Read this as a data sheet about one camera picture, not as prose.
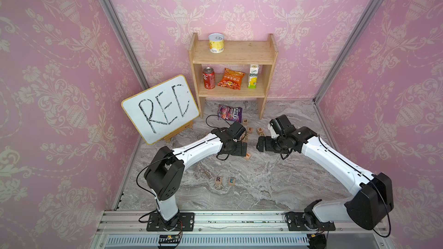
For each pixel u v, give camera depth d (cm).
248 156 92
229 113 109
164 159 46
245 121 106
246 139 100
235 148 76
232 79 97
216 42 79
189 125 103
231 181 83
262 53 83
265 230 74
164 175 46
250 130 103
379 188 41
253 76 90
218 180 83
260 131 102
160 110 91
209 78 90
